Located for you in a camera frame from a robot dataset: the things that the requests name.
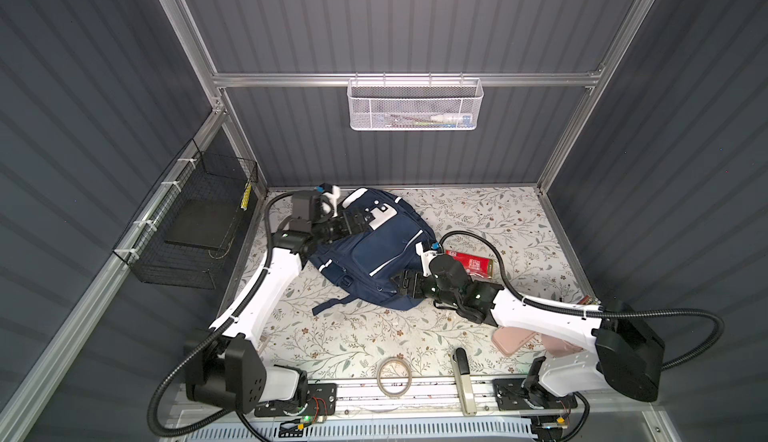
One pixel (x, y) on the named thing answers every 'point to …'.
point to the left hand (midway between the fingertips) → (361, 219)
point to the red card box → (475, 265)
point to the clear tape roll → (378, 376)
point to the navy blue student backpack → (364, 266)
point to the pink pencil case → (511, 339)
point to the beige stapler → (461, 361)
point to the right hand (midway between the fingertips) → (401, 279)
